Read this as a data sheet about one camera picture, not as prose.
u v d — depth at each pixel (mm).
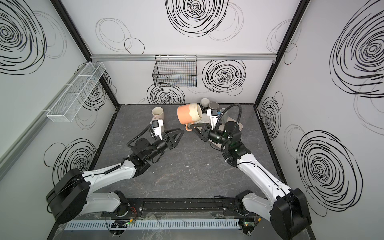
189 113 641
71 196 413
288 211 381
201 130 641
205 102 1107
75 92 721
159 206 753
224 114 630
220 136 617
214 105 1059
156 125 651
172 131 714
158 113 1029
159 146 651
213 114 629
